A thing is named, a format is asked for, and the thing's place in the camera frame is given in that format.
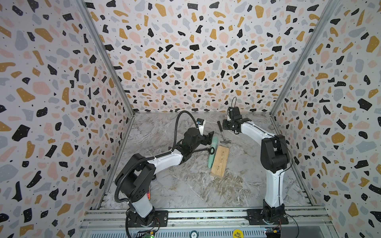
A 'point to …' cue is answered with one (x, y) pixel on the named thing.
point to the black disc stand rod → (211, 149)
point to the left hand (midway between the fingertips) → (211, 129)
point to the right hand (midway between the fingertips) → (228, 123)
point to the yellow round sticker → (237, 233)
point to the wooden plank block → (219, 166)
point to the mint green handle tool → (215, 142)
